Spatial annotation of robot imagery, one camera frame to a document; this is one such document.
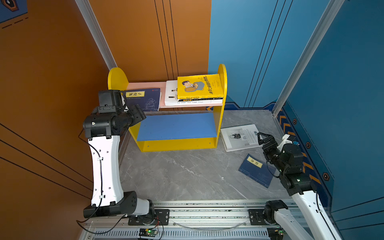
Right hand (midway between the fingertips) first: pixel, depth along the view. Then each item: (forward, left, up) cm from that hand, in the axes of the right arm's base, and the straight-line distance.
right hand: (257, 138), depth 72 cm
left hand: (+4, +55, +14) cm, 57 cm away
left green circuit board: (-35, +54, -27) cm, 69 cm away
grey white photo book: (+16, +1, -22) cm, 27 cm away
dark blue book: (-5, -7, -26) cm, 27 cm away
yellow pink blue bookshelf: (+18, +45, -12) cm, 50 cm away
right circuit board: (-35, -8, -29) cm, 46 cm away
